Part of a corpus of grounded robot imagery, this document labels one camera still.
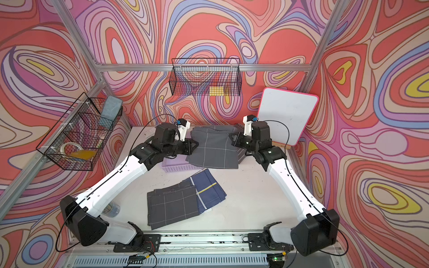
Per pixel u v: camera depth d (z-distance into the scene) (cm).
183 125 65
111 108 82
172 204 83
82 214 40
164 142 55
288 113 87
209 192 89
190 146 64
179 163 91
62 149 66
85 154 67
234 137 65
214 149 75
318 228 38
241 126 116
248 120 67
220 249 72
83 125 80
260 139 55
